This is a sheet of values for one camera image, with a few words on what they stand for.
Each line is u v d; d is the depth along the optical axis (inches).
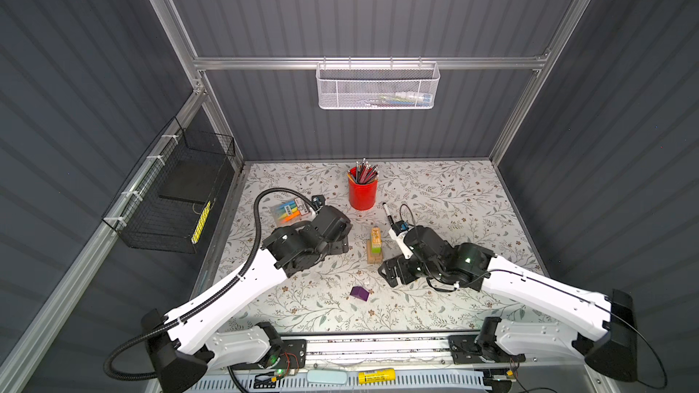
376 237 33.3
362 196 41.7
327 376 27.5
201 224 27.1
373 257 35.1
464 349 28.9
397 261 25.3
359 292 32.5
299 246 19.4
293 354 28.6
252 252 18.0
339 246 25.3
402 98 36.1
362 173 39.0
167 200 28.6
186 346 14.8
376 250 33.8
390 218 40.1
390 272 25.5
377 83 39.0
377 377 27.1
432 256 21.4
